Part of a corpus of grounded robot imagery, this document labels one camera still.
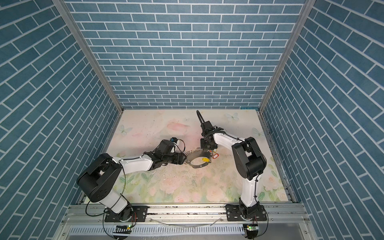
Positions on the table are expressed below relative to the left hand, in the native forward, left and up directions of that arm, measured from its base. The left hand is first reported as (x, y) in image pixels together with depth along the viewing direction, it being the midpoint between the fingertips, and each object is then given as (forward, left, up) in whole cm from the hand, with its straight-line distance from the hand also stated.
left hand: (182, 156), depth 91 cm
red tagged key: (+2, -21, -3) cm, 21 cm away
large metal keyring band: (+4, -9, -3) cm, 11 cm away
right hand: (+8, -14, 0) cm, 16 cm away
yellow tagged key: (-1, -14, -3) cm, 15 cm away
